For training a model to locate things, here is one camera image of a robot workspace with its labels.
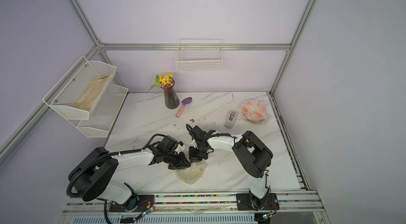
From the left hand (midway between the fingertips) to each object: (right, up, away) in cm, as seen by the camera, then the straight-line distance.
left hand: (188, 169), depth 83 cm
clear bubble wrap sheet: (0, +2, -1) cm, 2 cm away
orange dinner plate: (+41, +31, +18) cm, 54 cm away
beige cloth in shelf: (-49, +37, -7) cm, 62 cm away
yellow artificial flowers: (-15, +49, +10) cm, 52 cm away
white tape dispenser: (+26, +26, +18) cm, 40 cm away
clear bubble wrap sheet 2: (+49, +25, +18) cm, 57 cm away
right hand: (0, +3, +2) cm, 3 cm away
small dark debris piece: (0, +25, +22) cm, 33 cm away
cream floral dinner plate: (+2, -1, -3) cm, 4 cm away
